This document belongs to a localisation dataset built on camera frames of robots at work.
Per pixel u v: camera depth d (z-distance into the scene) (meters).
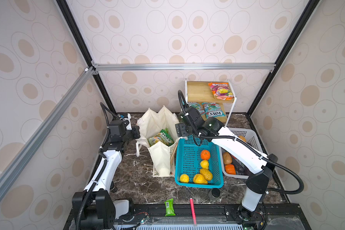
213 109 0.97
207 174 0.83
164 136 0.91
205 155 0.90
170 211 0.73
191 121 0.53
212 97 0.81
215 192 0.73
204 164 0.87
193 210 0.74
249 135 0.95
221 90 0.82
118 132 0.60
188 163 0.92
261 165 0.44
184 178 0.80
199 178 0.80
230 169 0.83
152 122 0.92
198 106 0.99
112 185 0.74
